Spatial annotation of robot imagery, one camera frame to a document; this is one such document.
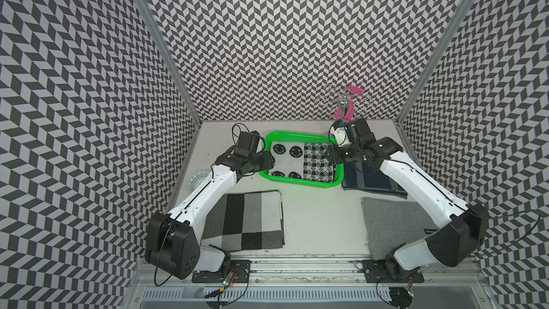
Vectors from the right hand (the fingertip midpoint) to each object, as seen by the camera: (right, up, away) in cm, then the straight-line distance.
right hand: (330, 157), depth 79 cm
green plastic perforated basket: (-11, +8, +30) cm, 33 cm away
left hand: (-23, -2, +4) cm, 23 cm away
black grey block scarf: (-33, -25, +4) cm, 42 cm away
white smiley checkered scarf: (-8, -3, +17) cm, 19 cm away
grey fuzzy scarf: (+22, -25, +1) cm, 34 cm away
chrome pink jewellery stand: (+9, +21, +10) cm, 25 cm away
